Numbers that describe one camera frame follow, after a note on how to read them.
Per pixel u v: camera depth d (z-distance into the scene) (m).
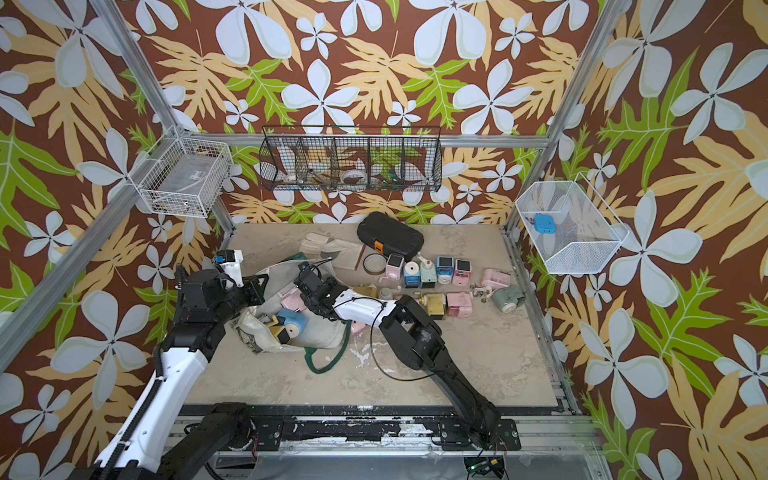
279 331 0.82
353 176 0.99
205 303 0.56
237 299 0.64
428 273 0.99
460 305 0.93
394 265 0.99
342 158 0.98
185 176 0.86
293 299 0.91
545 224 0.86
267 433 0.74
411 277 0.99
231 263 0.67
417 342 0.57
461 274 1.02
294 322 0.85
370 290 0.97
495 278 0.99
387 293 0.94
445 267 1.02
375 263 1.09
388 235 1.14
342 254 1.11
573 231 0.83
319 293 0.76
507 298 0.94
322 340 0.85
